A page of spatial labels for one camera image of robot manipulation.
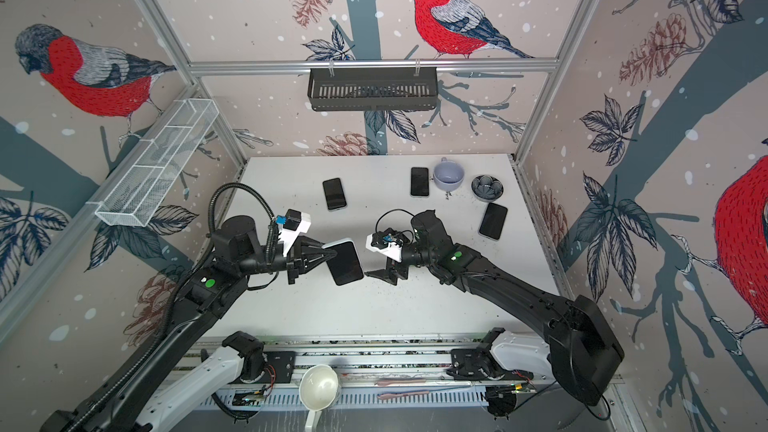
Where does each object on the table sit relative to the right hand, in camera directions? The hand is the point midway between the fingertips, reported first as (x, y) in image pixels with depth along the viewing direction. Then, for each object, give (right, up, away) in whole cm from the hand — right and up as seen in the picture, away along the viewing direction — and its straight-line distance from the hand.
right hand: (370, 256), depth 75 cm
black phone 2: (+16, +20, +39) cm, 47 cm away
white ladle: (-12, -30, -5) cm, 33 cm away
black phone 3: (+41, +6, +27) cm, 49 cm away
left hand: (-8, +4, -13) cm, 15 cm away
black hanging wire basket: (-2, +54, +32) cm, 62 cm away
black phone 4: (-5, 0, -9) cm, 10 cm away
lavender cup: (+27, +22, +37) cm, 50 cm away
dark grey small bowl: (+41, +17, +33) cm, 55 cm away
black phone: (-16, +14, +36) cm, 42 cm away
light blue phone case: (-5, +6, -13) cm, 15 cm away
